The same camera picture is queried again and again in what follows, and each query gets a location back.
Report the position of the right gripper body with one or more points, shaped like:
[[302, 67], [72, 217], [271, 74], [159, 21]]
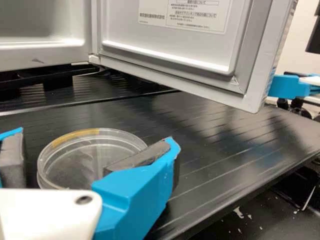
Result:
[[312, 81]]

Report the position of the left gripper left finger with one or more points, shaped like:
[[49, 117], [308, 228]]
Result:
[[12, 160]]

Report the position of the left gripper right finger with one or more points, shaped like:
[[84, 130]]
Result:
[[135, 200]]

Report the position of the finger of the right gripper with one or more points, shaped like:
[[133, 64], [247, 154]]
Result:
[[285, 87]]

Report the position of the petri dish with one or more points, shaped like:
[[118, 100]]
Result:
[[75, 155]]

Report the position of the incubator door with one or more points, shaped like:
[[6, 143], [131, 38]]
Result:
[[175, 45]]

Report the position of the white incubator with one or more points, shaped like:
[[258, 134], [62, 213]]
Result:
[[37, 30]]

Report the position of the black platform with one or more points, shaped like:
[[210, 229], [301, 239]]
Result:
[[225, 140], [112, 87]]

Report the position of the black tray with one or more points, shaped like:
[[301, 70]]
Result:
[[270, 220]]

